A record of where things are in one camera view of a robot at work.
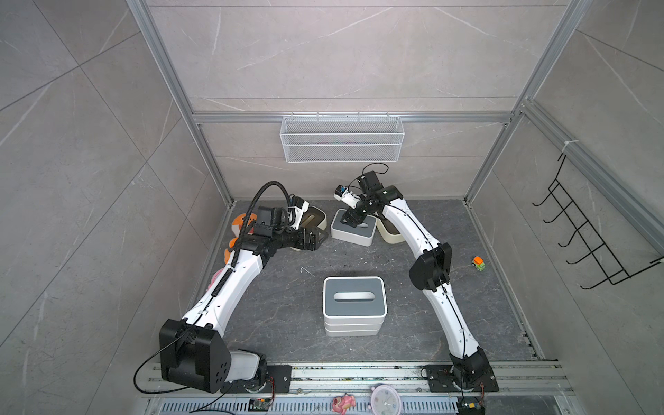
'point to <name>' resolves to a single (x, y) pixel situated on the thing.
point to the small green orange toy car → (479, 264)
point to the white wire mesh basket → (340, 139)
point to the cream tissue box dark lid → (315, 217)
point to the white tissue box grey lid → (363, 234)
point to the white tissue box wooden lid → (353, 324)
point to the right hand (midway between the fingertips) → (351, 211)
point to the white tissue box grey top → (354, 300)
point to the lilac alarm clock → (385, 400)
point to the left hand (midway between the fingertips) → (317, 229)
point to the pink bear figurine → (341, 404)
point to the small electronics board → (472, 405)
